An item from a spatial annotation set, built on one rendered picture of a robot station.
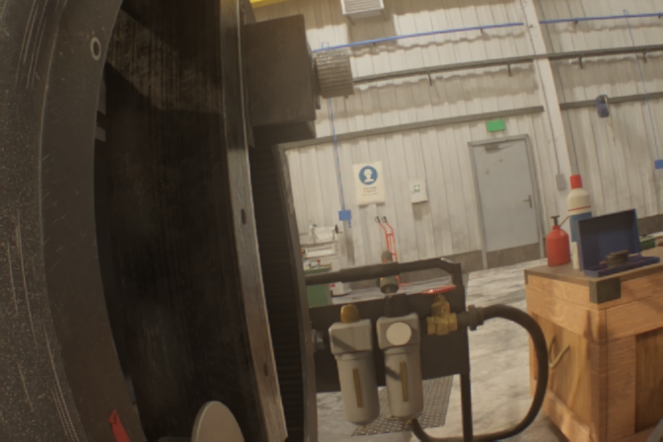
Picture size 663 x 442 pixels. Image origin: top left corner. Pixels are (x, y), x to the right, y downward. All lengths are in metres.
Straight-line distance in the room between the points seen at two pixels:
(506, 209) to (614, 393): 9.96
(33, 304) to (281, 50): 0.38
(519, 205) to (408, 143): 2.24
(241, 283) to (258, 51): 0.20
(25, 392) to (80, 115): 0.13
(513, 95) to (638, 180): 2.96
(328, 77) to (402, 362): 0.84
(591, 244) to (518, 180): 9.80
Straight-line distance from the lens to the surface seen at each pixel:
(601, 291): 1.20
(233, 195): 0.46
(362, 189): 11.35
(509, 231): 11.12
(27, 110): 0.24
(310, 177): 11.58
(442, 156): 11.28
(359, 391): 1.31
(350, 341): 1.29
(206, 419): 0.36
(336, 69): 0.55
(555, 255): 1.82
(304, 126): 0.55
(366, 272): 1.36
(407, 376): 1.31
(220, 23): 0.49
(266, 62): 0.55
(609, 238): 1.41
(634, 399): 1.29
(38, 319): 0.22
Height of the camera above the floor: 0.60
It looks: 6 degrees up
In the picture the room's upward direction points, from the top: 7 degrees counter-clockwise
